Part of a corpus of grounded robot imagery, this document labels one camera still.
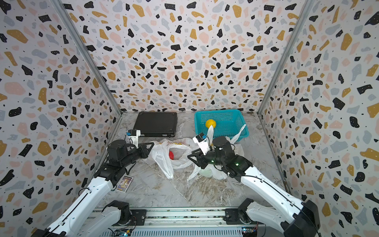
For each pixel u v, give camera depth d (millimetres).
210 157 615
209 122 1065
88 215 462
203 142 619
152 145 765
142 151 675
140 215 734
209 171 835
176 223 731
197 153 649
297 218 389
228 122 1165
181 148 856
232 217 741
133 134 685
